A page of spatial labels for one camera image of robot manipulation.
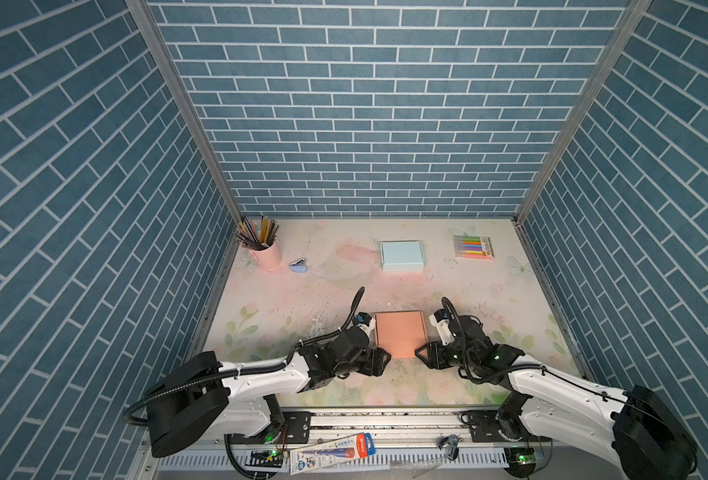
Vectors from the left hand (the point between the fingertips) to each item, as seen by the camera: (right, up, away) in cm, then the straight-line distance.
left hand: (383, 359), depth 81 cm
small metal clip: (+16, -16, -10) cm, 25 cm away
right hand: (+10, +2, +2) cm, 10 cm away
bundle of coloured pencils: (-42, +34, +20) cm, 58 cm away
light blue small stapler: (-29, +24, +24) cm, 44 cm away
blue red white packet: (-13, -18, -11) cm, 24 cm away
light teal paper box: (+8, +27, +25) cm, 38 cm away
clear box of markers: (+36, +30, +32) cm, 57 cm away
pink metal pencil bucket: (-38, +27, +21) cm, 51 cm away
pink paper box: (+5, +5, +6) cm, 10 cm away
